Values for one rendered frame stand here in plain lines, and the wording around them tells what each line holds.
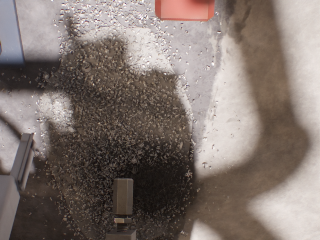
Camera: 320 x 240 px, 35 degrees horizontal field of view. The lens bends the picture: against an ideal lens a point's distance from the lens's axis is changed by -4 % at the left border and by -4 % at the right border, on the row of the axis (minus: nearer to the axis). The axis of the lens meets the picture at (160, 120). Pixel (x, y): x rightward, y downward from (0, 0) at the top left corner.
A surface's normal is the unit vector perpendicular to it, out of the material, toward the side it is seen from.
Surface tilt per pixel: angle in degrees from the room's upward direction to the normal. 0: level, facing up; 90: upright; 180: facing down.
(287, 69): 0
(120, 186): 49
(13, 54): 0
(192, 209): 0
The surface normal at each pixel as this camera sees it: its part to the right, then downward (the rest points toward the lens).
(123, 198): -0.02, -0.14
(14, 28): -0.04, 0.66
